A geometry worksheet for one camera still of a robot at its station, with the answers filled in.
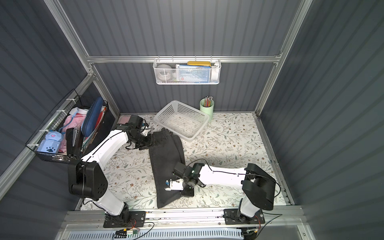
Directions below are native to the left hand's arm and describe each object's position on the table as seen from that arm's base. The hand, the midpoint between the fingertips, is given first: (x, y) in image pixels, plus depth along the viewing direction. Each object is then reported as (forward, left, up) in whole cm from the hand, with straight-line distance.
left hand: (154, 145), depth 86 cm
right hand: (-21, -18, -8) cm, 29 cm away
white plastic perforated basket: (+30, -17, -13) cm, 37 cm away
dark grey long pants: (+1, -6, -10) cm, 12 cm away
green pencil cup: (+32, -35, -2) cm, 47 cm away
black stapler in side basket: (-8, +31, +20) cm, 38 cm away
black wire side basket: (+12, +40, +22) cm, 47 cm away
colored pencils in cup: (+35, -33, +3) cm, 48 cm away
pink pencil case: (+32, +32, -12) cm, 47 cm away
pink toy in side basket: (+2, +36, +20) cm, 41 cm away
